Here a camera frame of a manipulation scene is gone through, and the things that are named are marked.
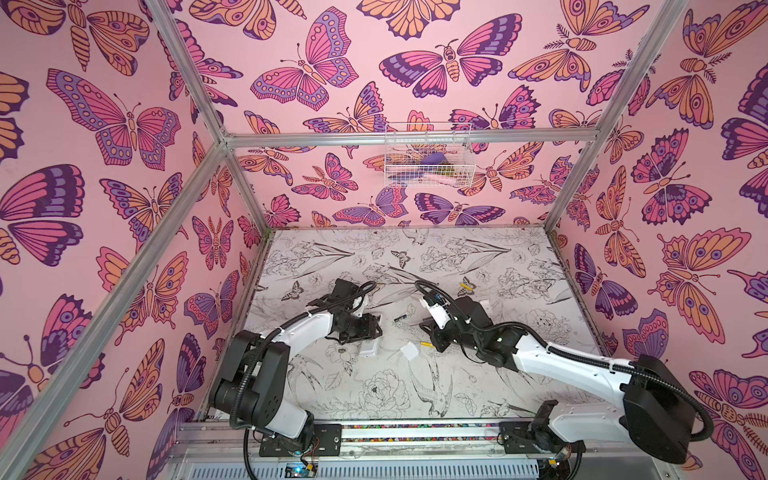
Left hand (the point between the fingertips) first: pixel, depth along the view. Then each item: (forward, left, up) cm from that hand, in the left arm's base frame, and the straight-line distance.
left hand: (376, 330), depth 88 cm
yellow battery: (+18, -30, -5) cm, 36 cm away
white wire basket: (+50, -9, +31) cm, 59 cm away
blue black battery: (+6, -7, -4) cm, 10 cm away
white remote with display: (-6, +1, +2) cm, 6 cm away
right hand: (-1, -13, +9) cm, 16 cm away
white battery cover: (-4, -10, -5) cm, 12 cm away
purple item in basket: (+45, -18, +28) cm, 56 cm away
